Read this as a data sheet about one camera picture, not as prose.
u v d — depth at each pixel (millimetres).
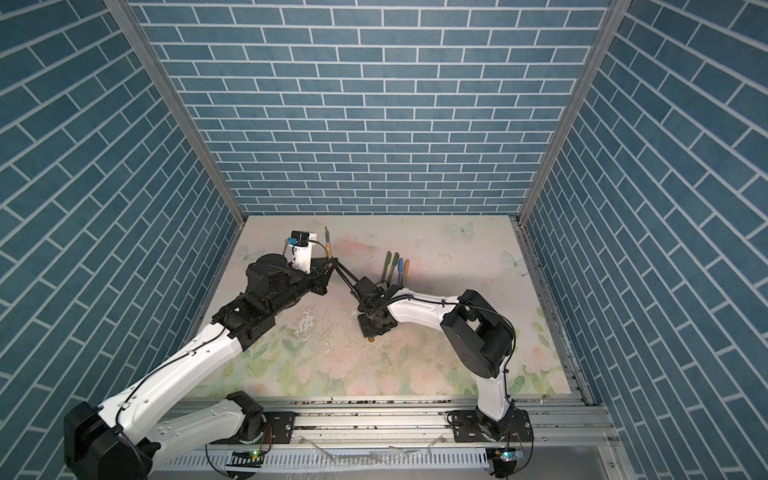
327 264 718
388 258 1083
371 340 887
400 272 1048
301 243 618
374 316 663
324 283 654
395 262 1077
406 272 1048
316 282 646
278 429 737
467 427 737
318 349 876
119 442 374
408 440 727
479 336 489
